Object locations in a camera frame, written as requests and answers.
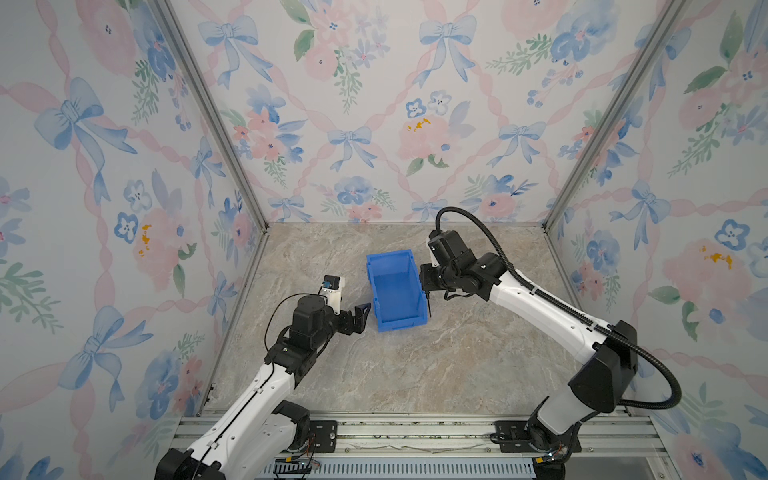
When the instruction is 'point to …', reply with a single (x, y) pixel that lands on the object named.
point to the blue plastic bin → (400, 301)
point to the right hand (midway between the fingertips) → (420, 274)
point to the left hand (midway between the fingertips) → (355, 299)
